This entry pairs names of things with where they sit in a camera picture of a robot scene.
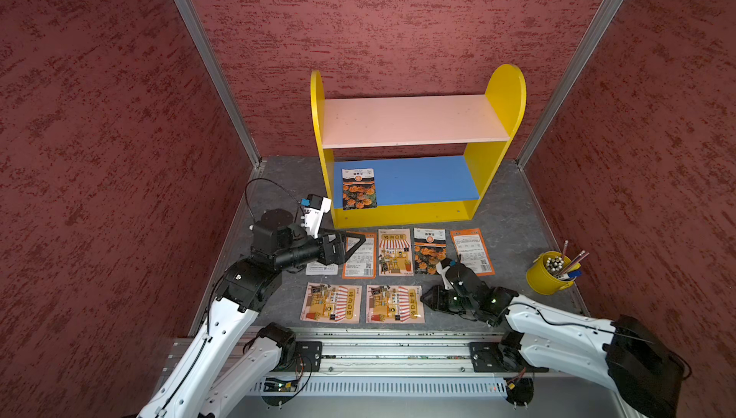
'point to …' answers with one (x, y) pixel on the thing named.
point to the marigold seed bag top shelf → (430, 247)
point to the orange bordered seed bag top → (362, 263)
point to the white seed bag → (319, 268)
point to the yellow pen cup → (552, 272)
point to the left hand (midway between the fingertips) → (351, 244)
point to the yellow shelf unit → (419, 190)
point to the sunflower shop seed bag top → (395, 252)
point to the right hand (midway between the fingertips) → (424, 307)
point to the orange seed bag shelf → (471, 245)
